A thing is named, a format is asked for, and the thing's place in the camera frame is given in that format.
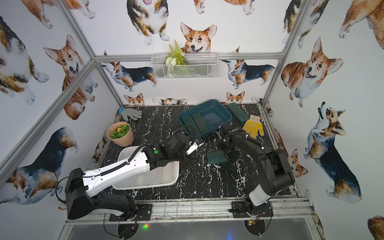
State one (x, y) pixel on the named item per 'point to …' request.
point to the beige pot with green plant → (121, 133)
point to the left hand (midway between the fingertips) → (195, 149)
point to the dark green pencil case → (200, 122)
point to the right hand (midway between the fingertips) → (221, 152)
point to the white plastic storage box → (167, 174)
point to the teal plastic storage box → (205, 117)
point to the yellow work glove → (252, 125)
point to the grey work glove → (128, 112)
